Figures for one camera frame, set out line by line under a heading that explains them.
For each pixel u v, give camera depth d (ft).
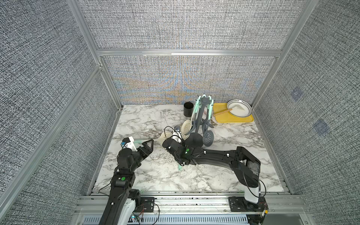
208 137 3.03
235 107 3.72
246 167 1.62
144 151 2.22
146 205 2.41
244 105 3.84
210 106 2.21
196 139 3.12
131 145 2.29
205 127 2.74
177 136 2.30
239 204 2.40
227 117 3.68
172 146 2.08
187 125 2.98
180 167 2.81
